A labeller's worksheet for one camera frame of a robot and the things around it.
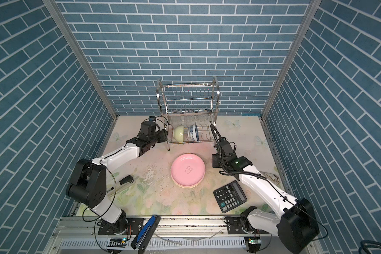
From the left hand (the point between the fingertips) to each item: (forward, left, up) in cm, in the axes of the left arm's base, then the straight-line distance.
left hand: (164, 132), depth 92 cm
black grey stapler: (-27, +20, -10) cm, 35 cm away
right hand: (-16, -28, -1) cm, 32 cm away
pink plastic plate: (-18, -14, -13) cm, 26 cm away
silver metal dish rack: (+19, -14, -1) cm, 24 cm away
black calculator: (-34, -36, -12) cm, 51 cm away
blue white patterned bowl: (0, -17, -1) cm, 17 cm away
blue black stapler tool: (-51, +6, -13) cm, 53 cm away
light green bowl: (0, -8, -1) cm, 8 cm away
